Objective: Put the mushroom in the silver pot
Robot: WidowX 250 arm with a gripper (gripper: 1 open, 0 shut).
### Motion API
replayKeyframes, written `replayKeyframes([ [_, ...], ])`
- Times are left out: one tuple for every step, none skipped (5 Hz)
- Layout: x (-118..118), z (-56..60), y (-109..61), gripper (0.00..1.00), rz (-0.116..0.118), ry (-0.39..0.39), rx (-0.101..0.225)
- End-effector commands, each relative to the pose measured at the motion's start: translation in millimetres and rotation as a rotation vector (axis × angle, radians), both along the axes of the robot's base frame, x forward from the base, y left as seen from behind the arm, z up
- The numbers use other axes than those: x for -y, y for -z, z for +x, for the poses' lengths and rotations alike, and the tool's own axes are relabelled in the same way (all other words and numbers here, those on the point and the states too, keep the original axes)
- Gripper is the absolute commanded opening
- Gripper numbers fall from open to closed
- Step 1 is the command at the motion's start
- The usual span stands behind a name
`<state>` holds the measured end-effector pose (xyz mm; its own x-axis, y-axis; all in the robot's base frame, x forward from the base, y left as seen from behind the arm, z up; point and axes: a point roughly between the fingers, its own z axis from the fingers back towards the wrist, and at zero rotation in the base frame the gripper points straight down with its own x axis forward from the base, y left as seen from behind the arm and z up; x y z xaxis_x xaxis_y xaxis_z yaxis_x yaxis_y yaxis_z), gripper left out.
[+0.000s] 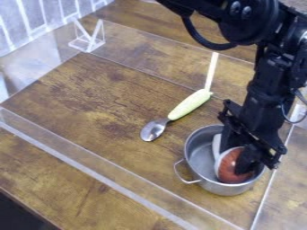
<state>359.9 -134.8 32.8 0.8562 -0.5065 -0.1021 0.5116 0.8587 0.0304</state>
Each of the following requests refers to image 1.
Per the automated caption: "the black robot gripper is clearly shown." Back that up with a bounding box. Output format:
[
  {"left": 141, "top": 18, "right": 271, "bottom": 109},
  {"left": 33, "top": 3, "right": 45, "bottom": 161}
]
[{"left": 219, "top": 83, "right": 297, "bottom": 175}]

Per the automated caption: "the toy mushroom brown cap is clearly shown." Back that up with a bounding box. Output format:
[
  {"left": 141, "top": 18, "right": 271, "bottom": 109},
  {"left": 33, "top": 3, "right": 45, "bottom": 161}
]
[{"left": 211, "top": 133, "right": 256, "bottom": 185}]

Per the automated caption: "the silver metal pot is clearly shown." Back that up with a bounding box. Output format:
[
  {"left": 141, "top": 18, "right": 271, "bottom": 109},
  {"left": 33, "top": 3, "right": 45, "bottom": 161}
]
[{"left": 173, "top": 124, "right": 265, "bottom": 196}]

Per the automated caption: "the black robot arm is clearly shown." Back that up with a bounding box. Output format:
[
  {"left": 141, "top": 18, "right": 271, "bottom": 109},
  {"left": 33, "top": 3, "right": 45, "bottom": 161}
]
[{"left": 156, "top": 0, "right": 307, "bottom": 174}]

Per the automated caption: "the clear acrylic right panel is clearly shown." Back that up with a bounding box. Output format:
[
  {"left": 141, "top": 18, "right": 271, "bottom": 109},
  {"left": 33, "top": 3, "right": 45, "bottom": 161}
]
[{"left": 249, "top": 98, "right": 307, "bottom": 230}]

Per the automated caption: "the clear acrylic front barrier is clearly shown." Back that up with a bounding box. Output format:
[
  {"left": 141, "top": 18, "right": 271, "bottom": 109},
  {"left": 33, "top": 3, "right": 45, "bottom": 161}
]
[{"left": 0, "top": 107, "right": 243, "bottom": 230}]

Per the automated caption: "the spoon with green handle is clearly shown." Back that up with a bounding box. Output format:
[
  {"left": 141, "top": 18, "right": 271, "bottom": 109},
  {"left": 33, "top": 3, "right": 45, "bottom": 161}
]
[{"left": 140, "top": 89, "right": 212, "bottom": 142}]

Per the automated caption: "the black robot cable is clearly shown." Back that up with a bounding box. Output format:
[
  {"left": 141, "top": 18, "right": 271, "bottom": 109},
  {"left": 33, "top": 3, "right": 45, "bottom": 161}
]
[{"left": 181, "top": 14, "right": 241, "bottom": 51}]

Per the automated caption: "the clear acrylic triangular bracket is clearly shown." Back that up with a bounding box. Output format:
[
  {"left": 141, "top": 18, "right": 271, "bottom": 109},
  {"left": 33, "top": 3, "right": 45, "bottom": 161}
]
[{"left": 68, "top": 20, "right": 105, "bottom": 53}]

